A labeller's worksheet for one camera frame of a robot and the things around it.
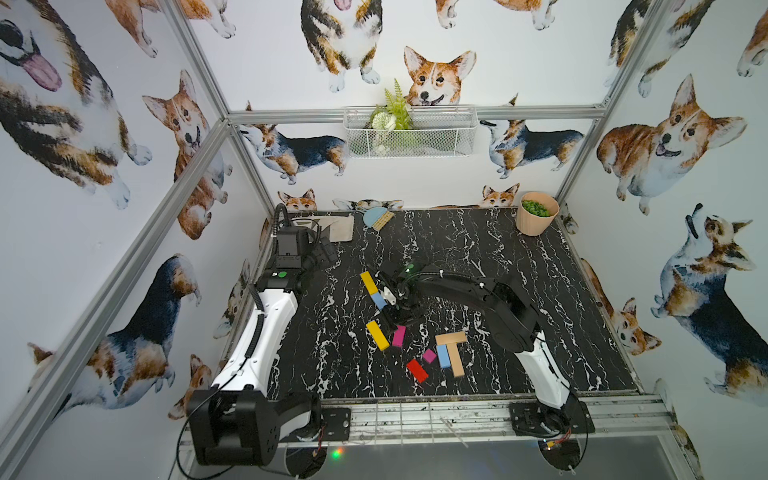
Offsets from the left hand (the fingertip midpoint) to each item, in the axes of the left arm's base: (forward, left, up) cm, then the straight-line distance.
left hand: (320, 243), depth 82 cm
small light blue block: (-6, -15, -21) cm, 27 cm away
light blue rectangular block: (-24, -33, -21) cm, 46 cm away
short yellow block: (-2, -12, -19) cm, 23 cm away
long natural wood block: (-19, -36, -23) cm, 47 cm away
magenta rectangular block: (-18, -21, -22) cm, 35 cm away
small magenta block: (-23, -30, -22) cm, 44 cm away
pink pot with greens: (+21, -70, -12) cm, 74 cm away
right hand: (-17, -19, -20) cm, 32 cm away
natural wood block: (-25, -37, -22) cm, 50 cm away
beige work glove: (+27, +1, -24) cm, 37 cm away
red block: (-28, -26, -22) cm, 44 cm away
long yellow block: (-18, -15, -22) cm, 32 cm away
